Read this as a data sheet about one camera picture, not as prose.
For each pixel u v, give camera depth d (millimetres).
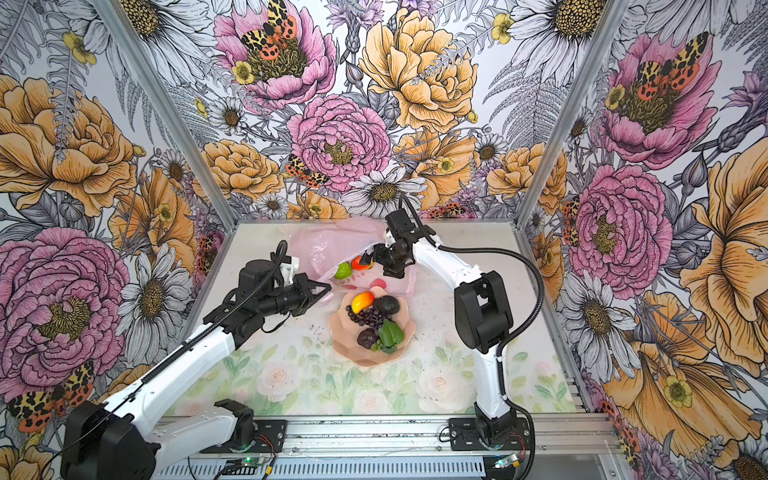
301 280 701
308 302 701
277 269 628
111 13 706
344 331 910
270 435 744
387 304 893
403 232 754
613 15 715
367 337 852
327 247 876
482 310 538
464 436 733
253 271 605
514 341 535
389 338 847
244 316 579
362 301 908
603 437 778
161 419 451
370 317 911
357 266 1046
